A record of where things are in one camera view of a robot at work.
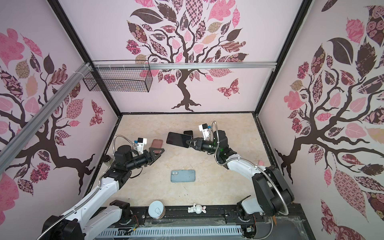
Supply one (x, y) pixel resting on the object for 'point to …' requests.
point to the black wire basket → (118, 80)
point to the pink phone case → (157, 143)
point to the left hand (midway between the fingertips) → (163, 154)
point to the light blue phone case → (183, 176)
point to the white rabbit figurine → (198, 209)
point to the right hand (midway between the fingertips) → (187, 141)
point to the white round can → (156, 209)
